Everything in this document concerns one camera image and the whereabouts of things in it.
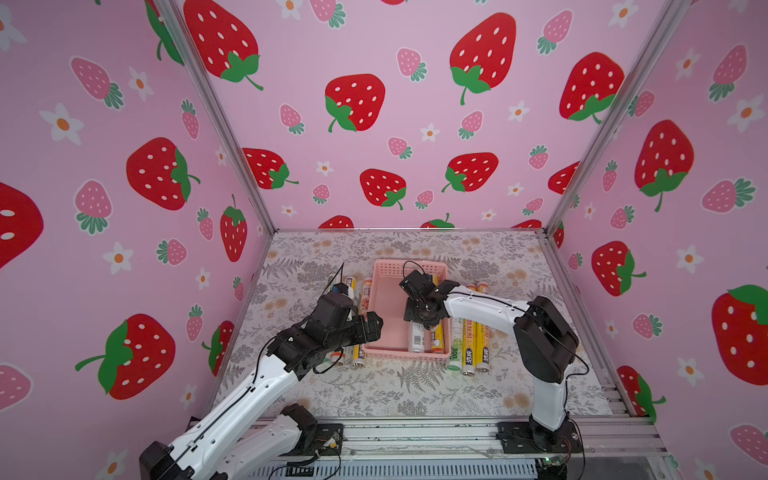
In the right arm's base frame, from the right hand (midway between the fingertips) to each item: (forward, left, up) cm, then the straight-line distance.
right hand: (420, 307), depth 94 cm
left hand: (-14, +12, +13) cm, 23 cm away
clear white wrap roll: (-11, +1, +2) cm, 12 cm away
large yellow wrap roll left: (-10, +17, +23) cm, 31 cm away
